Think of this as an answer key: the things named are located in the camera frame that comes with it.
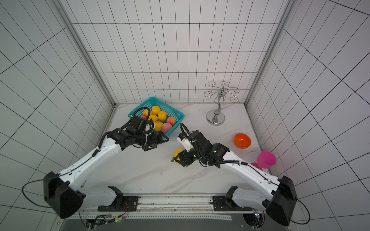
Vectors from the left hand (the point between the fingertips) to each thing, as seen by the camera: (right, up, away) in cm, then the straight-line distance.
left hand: (161, 145), depth 75 cm
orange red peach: (+3, +12, +27) cm, 30 cm away
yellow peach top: (-5, +16, +32) cm, 36 cm away
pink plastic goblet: (+56, -7, -1) cm, 56 cm away
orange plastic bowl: (+52, -1, +20) cm, 55 cm away
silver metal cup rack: (+37, +14, +34) cm, 52 cm away
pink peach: (0, +8, +21) cm, 22 cm away
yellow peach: (+8, -3, -6) cm, 11 cm away
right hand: (+10, -4, -1) cm, 11 cm away
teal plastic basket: (+2, +19, +32) cm, 37 cm away
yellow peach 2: (-10, +20, +33) cm, 40 cm away
